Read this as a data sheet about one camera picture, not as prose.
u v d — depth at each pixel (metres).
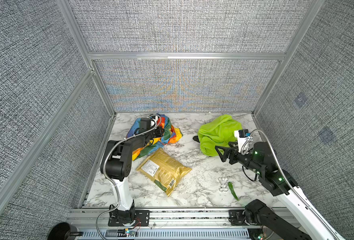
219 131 0.92
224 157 0.61
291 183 0.47
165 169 0.82
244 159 0.57
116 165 0.51
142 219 0.73
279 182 0.47
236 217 0.73
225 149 0.60
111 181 0.53
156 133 0.88
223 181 0.86
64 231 0.68
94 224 0.69
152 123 0.86
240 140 0.59
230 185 0.83
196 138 1.00
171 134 0.99
